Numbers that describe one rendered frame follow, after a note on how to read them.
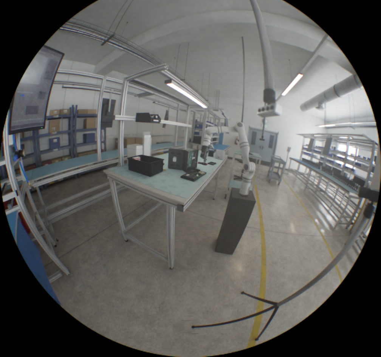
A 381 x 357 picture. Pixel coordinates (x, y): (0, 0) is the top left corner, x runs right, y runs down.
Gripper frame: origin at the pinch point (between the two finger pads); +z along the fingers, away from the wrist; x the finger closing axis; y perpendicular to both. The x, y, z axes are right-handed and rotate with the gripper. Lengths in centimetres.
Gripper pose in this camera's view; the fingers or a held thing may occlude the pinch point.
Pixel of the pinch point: (203, 164)
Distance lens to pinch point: 119.2
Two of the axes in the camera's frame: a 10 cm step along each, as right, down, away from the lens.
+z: -2.5, 9.7, -0.7
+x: -3.8, -1.7, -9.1
